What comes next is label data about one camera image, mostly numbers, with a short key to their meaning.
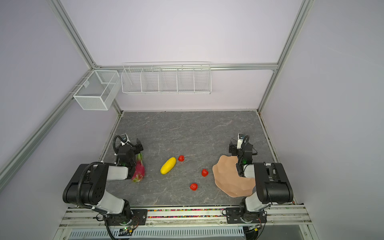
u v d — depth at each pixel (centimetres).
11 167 51
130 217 72
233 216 74
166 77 99
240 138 82
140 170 84
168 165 87
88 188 45
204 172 87
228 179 89
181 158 93
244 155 72
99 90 99
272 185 45
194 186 81
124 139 79
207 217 75
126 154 70
